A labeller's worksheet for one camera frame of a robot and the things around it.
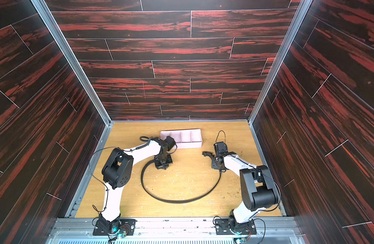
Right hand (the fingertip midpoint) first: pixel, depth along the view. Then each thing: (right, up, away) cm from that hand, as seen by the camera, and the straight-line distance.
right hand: (221, 163), depth 96 cm
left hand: (-33, -3, -1) cm, 33 cm away
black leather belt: (-41, -17, -13) cm, 46 cm away
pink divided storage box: (-21, +16, +12) cm, 29 cm away
